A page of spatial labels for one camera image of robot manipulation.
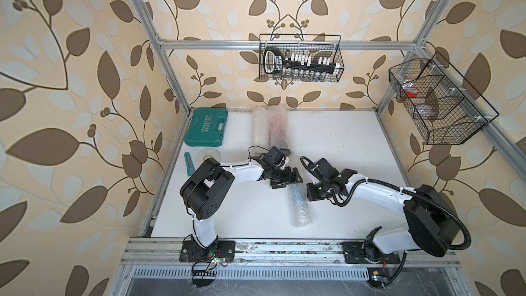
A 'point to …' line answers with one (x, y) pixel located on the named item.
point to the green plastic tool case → (206, 127)
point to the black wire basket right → (445, 109)
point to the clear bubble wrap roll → (259, 130)
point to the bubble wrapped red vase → (278, 127)
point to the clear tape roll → (205, 153)
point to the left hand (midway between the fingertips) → (294, 180)
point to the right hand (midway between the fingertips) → (307, 195)
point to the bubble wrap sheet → (300, 205)
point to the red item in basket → (409, 90)
